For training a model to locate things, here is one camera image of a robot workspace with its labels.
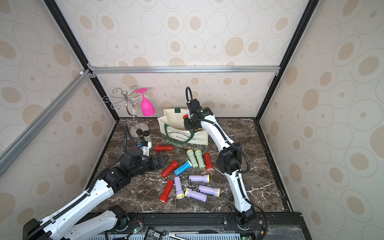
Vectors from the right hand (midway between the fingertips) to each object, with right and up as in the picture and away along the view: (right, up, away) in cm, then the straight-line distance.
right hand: (194, 124), depth 94 cm
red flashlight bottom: (-16, -40, -14) cm, 45 cm away
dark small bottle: (-37, -5, +5) cm, 37 cm away
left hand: (-13, -18, -20) cm, 30 cm away
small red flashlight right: (+10, -26, -4) cm, 28 cm away
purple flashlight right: (+12, -37, -15) cm, 41 cm away
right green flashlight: (+4, -22, 0) cm, 22 cm away
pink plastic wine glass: (-30, +11, 0) cm, 31 cm away
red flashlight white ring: (-5, +5, -1) cm, 8 cm away
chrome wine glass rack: (-45, +17, -7) cm, 48 cm away
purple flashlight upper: (+2, -32, -8) cm, 33 cm away
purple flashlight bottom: (+1, -38, -15) cm, 41 cm away
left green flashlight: (0, -23, -1) cm, 23 cm away
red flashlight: (-12, -25, -3) cm, 28 cm away
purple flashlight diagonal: (-8, -38, -15) cm, 41 cm away
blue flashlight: (-7, -26, -5) cm, 28 cm away
